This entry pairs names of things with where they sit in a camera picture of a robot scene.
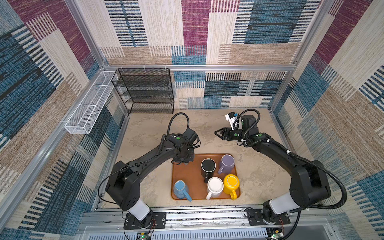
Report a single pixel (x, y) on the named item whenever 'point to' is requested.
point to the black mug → (208, 167)
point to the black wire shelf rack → (145, 89)
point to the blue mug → (178, 189)
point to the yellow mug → (231, 183)
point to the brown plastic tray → (191, 174)
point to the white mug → (215, 187)
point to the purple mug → (227, 162)
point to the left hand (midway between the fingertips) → (188, 157)
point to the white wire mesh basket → (83, 119)
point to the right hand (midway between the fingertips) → (218, 134)
